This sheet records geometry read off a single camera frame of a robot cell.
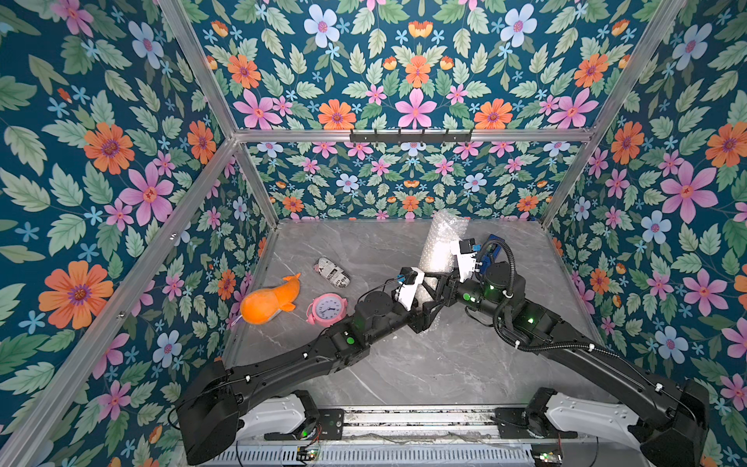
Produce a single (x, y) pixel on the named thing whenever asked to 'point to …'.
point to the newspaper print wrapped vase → (329, 269)
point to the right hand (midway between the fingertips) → (429, 266)
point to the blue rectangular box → (486, 258)
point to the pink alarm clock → (326, 309)
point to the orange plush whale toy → (259, 305)
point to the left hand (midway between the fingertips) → (439, 296)
